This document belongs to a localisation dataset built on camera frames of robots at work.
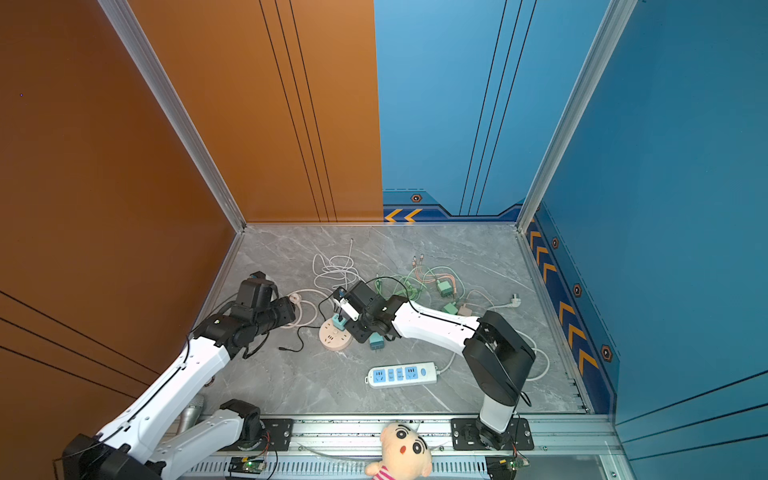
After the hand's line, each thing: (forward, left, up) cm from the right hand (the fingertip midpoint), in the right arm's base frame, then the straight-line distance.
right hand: (353, 323), depth 85 cm
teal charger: (-4, -7, -4) cm, 8 cm away
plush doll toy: (-31, -14, 0) cm, 34 cm away
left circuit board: (-32, +24, -9) cm, 41 cm away
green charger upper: (+16, -29, -6) cm, 33 cm away
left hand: (+2, +17, +7) cm, 18 cm away
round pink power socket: (-2, +6, -4) cm, 8 cm away
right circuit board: (-33, -38, -10) cm, 51 cm away
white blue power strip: (-13, -14, -6) cm, 20 cm away
